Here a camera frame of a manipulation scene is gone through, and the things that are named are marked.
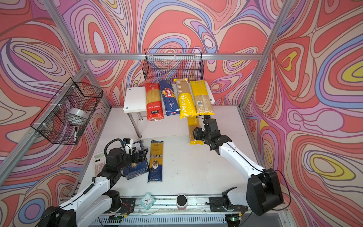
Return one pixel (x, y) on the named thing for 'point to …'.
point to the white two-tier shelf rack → (134, 102)
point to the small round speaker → (181, 201)
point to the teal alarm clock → (147, 201)
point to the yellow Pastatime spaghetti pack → (193, 122)
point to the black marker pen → (75, 135)
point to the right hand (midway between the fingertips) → (197, 134)
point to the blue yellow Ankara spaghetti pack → (155, 167)
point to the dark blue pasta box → (135, 169)
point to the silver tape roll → (78, 112)
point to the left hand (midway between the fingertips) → (143, 149)
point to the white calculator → (99, 160)
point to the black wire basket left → (64, 117)
